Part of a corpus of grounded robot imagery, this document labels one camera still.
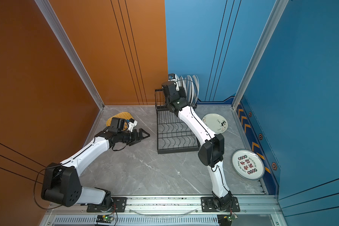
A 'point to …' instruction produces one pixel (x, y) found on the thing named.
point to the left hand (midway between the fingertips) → (145, 136)
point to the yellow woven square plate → (122, 115)
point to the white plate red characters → (247, 164)
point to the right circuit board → (226, 220)
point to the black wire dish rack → (173, 135)
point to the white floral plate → (217, 123)
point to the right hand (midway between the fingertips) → (179, 87)
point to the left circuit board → (105, 219)
